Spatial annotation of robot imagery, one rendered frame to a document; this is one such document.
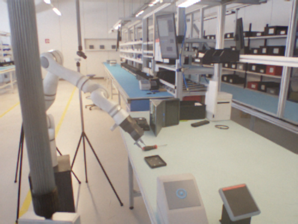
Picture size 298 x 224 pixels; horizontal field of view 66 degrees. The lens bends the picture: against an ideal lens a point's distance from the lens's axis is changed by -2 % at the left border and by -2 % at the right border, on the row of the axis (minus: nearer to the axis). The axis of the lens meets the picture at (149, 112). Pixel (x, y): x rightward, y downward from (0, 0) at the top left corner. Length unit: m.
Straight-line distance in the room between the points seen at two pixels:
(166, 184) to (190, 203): 0.10
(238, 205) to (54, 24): 12.45
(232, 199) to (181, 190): 0.16
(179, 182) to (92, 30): 12.14
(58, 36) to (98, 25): 2.01
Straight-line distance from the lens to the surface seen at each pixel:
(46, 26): 12.93
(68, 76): 1.22
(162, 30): 2.92
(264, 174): 1.24
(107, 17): 12.82
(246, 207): 0.84
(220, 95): 1.92
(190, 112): 1.93
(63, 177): 1.57
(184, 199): 0.79
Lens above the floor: 1.56
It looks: 15 degrees down
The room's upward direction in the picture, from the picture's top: straight up
